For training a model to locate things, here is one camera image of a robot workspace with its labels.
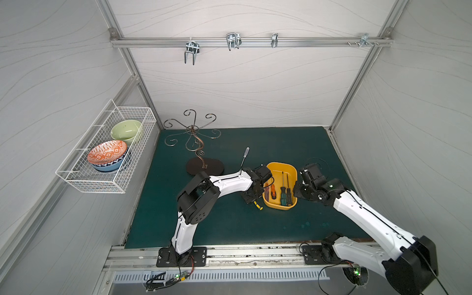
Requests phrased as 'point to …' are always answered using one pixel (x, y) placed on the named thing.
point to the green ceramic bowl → (125, 131)
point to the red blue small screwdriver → (267, 190)
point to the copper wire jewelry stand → (195, 143)
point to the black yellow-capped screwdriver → (289, 195)
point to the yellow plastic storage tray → (278, 192)
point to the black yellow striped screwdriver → (258, 206)
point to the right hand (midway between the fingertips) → (297, 188)
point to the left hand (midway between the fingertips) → (259, 199)
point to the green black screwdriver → (283, 193)
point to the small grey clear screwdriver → (245, 155)
